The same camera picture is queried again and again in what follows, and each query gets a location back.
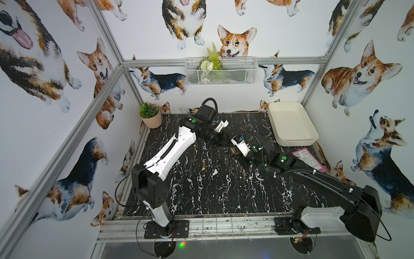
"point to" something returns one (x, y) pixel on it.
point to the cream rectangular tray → (291, 124)
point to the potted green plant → (150, 115)
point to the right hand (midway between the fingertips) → (232, 153)
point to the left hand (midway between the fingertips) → (234, 144)
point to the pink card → (304, 155)
